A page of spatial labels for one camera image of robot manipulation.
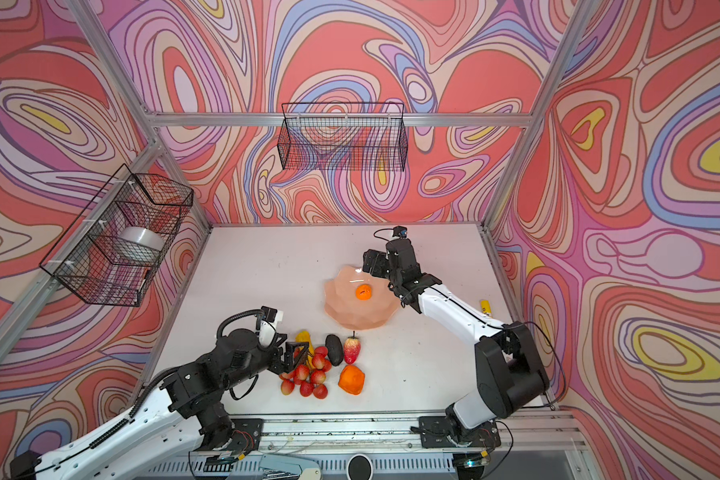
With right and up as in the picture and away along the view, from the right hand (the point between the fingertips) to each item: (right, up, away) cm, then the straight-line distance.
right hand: (378, 262), depth 88 cm
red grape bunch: (-18, -32, -8) cm, 38 cm away
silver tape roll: (-59, +6, -16) cm, 61 cm away
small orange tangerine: (-4, -10, +8) cm, 14 cm away
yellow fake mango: (-22, -22, -1) cm, 31 cm away
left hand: (-20, -20, -14) cm, 31 cm away
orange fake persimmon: (-8, -31, -11) cm, 33 cm away
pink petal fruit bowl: (-10, -16, +9) cm, 21 cm away
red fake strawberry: (-8, -25, -4) cm, 26 cm away
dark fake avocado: (-12, -25, -5) cm, 28 cm away
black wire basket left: (-68, +2, -15) cm, 70 cm away
